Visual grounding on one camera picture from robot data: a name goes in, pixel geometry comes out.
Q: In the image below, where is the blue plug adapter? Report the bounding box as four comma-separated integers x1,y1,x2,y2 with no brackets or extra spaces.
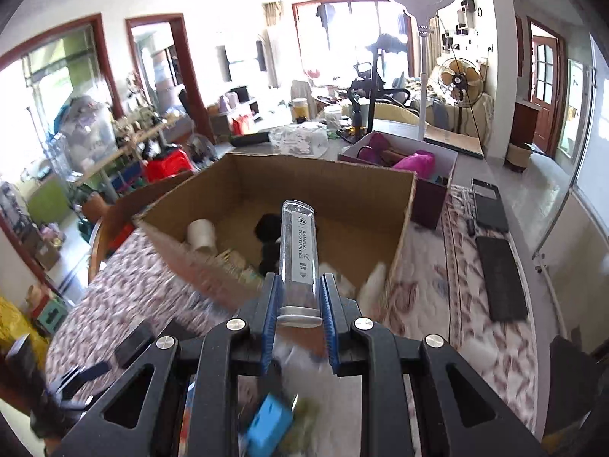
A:
246,394,293,457

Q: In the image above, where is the maroon open box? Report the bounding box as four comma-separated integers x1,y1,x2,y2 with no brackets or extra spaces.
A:
339,131,457,230

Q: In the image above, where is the white roll in box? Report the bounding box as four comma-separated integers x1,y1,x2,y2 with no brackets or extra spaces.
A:
186,219,217,255

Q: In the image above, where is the clear plastic tube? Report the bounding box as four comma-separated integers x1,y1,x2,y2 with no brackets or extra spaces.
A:
278,199,322,328

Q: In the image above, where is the patterned quilted bedspread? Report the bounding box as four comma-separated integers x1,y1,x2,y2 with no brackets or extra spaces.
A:
45,187,538,456

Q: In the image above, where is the standing fan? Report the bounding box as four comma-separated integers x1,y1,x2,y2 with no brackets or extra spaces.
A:
439,58,484,135

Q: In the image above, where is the dark phone case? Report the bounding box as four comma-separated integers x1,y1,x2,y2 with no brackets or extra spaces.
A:
472,179,509,233

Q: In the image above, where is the brown cardboard box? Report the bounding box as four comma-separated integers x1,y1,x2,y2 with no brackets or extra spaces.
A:
138,154,416,310

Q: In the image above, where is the camera tripod rig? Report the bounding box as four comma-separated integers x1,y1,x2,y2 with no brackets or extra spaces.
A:
338,34,411,144

